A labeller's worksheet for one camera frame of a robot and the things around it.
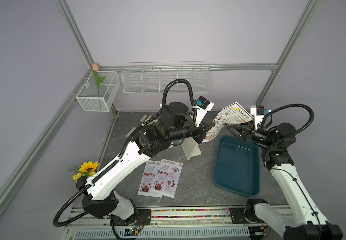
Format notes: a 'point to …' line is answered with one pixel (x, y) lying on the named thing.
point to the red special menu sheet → (151, 168)
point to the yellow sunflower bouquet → (87, 169)
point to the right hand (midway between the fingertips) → (226, 124)
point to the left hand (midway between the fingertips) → (214, 125)
